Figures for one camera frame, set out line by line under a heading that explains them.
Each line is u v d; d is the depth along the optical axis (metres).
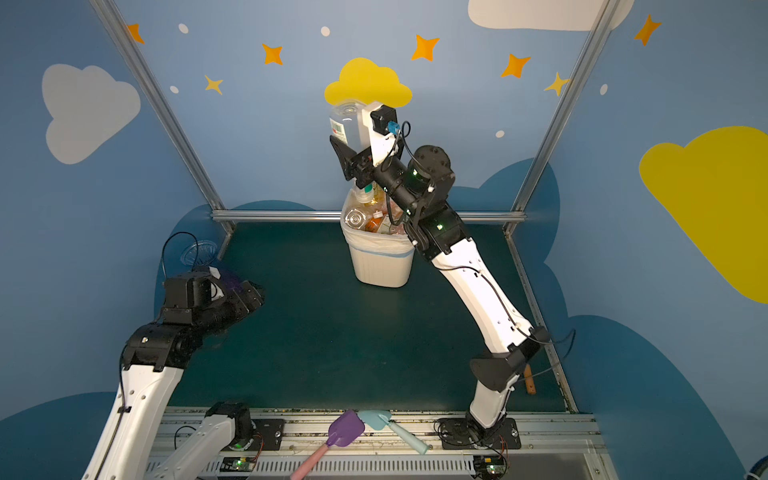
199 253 0.87
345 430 0.75
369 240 0.83
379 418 0.76
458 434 0.75
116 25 0.70
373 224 0.95
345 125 0.48
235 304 0.61
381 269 0.94
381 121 0.41
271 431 0.75
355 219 0.83
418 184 0.42
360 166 0.48
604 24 0.70
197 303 0.51
